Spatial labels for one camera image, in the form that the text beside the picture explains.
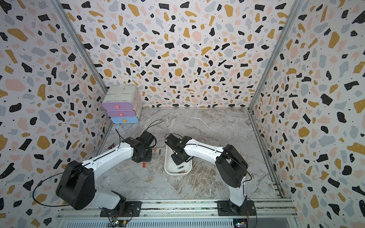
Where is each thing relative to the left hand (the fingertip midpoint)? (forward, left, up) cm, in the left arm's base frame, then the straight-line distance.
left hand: (148, 157), depth 87 cm
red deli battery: (-2, +3, -6) cm, 7 cm away
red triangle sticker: (+11, +28, -6) cm, 31 cm away
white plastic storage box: (-4, -14, -5) cm, 16 cm away
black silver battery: (-5, -20, -5) cm, 21 cm away
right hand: (-1, -19, -1) cm, 19 cm away
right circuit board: (-33, -51, -7) cm, 61 cm away
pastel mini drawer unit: (+32, +19, +15) cm, 40 cm away
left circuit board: (-32, +13, -8) cm, 35 cm away
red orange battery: (-7, -21, -5) cm, 22 cm away
